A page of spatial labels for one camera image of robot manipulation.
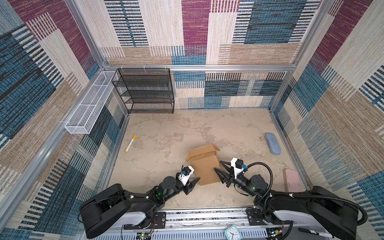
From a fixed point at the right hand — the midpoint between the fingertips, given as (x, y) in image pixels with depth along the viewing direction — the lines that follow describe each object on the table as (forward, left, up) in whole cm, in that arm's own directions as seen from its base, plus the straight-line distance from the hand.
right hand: (217, 167), depth 76 cm
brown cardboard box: (+4, +7, 0) cm, 8 cm away
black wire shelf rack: (+57, +45, +4) cm, 73 cm away
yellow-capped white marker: (+25, +54, -13) cm, 61 cm away
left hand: (-1, +11, -5) cm, 12 cm away
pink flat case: (-5, -42, -11) cm, 43 cm away
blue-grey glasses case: (+18, -40, -12) cm, 46 cm away
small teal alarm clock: (-26, -5, -12) cm, 29 cm away
